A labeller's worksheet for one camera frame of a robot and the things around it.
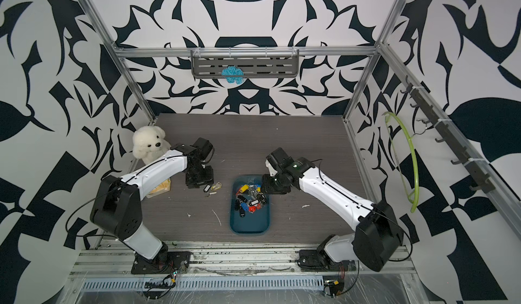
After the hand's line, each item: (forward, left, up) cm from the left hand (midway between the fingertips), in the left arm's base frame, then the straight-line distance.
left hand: (207, 179), depth 88 cm
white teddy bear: (+12, +24, +11) cm, 29 cm away
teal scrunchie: (+38, -12, +26) cm, 48 cm away
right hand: (-7, -24, +6) cm, 25 cm away
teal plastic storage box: (-16, -21, -7) cm, 27 cm away
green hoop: (-17, -71, +20) cm, 75 cm away
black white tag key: (-1, +1, -7) cm, 7 cm away
